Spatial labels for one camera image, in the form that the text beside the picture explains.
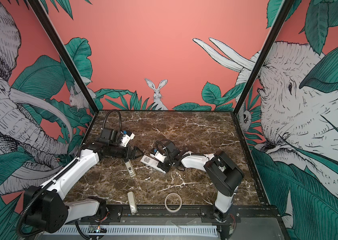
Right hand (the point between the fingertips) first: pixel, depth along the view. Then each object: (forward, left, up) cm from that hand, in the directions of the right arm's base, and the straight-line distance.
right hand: (157, 162), depth 88 cm
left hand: (0, +10, +13) cm, 16 cm away
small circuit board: (-33, +27, -3) cm, 43 cm away
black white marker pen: (-4, +16, 0) cm, 16 cm away
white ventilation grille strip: (-33, +6, -4) cm, 34 cm away
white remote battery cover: (-21, +11, 0) cm, 24 cm away
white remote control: (+1, +4, -2) cm, 5 cm away
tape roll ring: (-23, -13, -2) cm, 27 cm away
